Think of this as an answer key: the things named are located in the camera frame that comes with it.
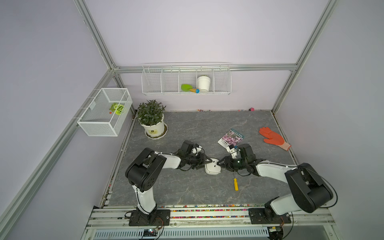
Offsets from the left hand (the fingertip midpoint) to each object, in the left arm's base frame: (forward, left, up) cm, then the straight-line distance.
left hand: (210, 164), depth 87 cm
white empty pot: (+41, +1, +28) cm, 49 cm away
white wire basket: (+24, +56, +22) cm, 65 cm away
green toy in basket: (+25, +50, +25) cm, 61 cm away
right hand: (0, -4, +1) cm, 5 cm away
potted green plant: (+28, +35, +14) cm, 47 cm away
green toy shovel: (+46, +11, +22) cm, 52 cm away
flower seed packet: (+20, -18, -4) cm, 27 cm away
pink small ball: (+48, -42, -5) cm, 64 cm away
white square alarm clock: (-2, -1, 0) cm, 3 cm away
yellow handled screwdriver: (-12, -13, -3) cm, 18 cm away
